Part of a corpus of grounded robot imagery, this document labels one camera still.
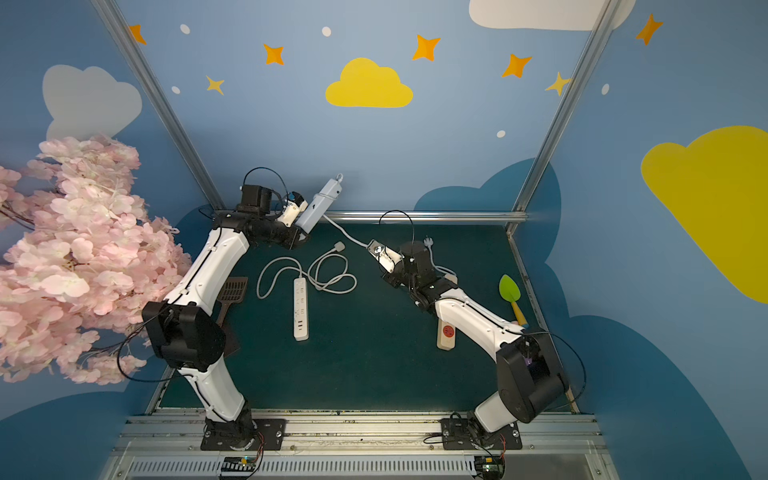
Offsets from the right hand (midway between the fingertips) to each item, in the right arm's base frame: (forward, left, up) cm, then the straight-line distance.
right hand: (391, 250), depth 85 cm
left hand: (+4, +27, +3) cm, 28 cm away
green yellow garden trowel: (+3, -41, -22) cm, 47 cm away
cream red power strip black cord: (-17, -18, -19) cm, 31 cm away
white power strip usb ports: (-10, +29, -20) cm, 37 cm away
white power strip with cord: (+9, +21, +9) cm, 25 cm away
